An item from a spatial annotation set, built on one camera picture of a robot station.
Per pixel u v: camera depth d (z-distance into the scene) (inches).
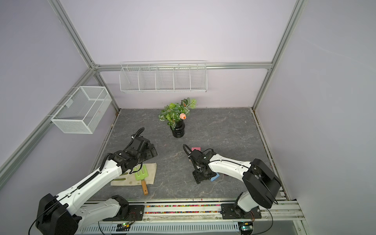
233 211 29.0
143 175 33.9
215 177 31.7
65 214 14.9
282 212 29.4
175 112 32.4
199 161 26.7
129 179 33.3
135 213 29.0
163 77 39.3
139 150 24.3
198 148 38.9
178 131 39.0
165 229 30.4
